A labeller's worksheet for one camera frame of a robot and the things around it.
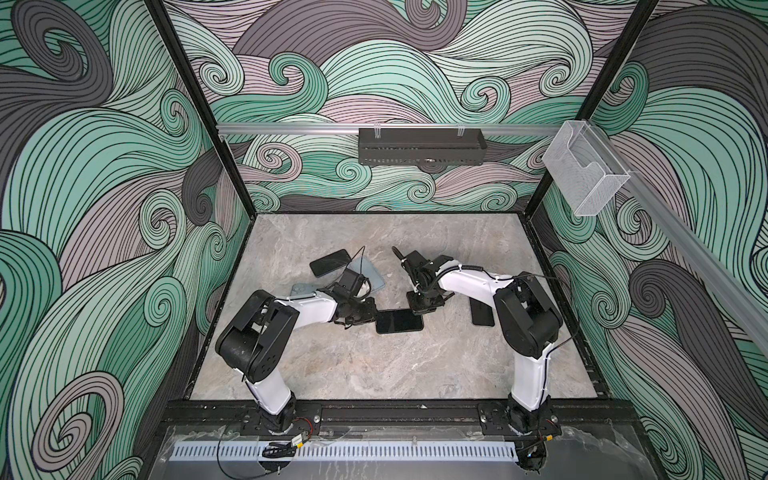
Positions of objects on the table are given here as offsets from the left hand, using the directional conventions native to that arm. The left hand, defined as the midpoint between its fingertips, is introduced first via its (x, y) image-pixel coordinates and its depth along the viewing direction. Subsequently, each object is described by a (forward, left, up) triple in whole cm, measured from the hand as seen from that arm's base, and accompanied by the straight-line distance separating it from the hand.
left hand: (379, 314), depth 91 cm
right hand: (+1, -12, -2) cm, 12 cm away
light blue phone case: (+19, +4, -3) cm, 20 cm away
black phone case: (0, -6, -4) cm, 8 cm away
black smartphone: (+21, +18, -2) cm, 28 cm away
